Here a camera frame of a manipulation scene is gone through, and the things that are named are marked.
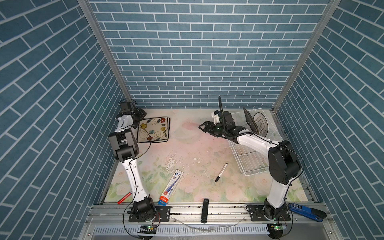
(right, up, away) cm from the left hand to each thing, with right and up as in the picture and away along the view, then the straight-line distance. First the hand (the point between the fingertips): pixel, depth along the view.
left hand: (142, 114), depth 107 cm
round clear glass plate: (+84, -6, -8) cm, 84 cm away
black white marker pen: (+55, -35, -21) cm, 68 cm away
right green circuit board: (+80, -56, -36) cm, 104 cm away
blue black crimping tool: (+97, -50, -36) cm, 114 cm away
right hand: (+43, -8, -19) cm, 47 cm away
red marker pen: (+2, -46, -29) cm, 54 cm away
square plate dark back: (+9, -11, -3) cm, 15 cm away
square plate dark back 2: (+72, -5, -19) cm, 75 cm away
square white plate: (+19, -6, +1) cm, 20 cm away
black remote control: (+44, -50, -38) cm, 77 cm away
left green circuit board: (+16, -58, -35) cm, 70 cm away
